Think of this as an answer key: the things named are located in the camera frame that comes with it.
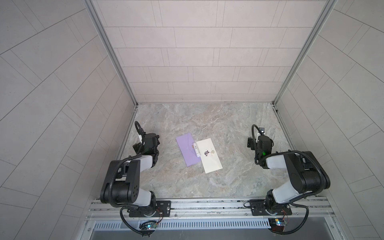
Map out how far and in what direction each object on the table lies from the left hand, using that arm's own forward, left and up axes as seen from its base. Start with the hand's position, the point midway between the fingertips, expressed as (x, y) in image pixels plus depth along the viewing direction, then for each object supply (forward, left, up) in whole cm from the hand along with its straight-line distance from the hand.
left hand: (148, 136), depth 92 cm
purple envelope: (-2, -23, -5) cm, 23 cm away
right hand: (+2, -69, -3) cm, 69 cm away
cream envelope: (-12, -38, -6) cm, 40 cm away
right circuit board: (-44, -68, -5) cm, 81 cm away
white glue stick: (-8, -30, -3) cm, 31 cm away
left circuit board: (-45, -11, -1) cm, 46 cm away
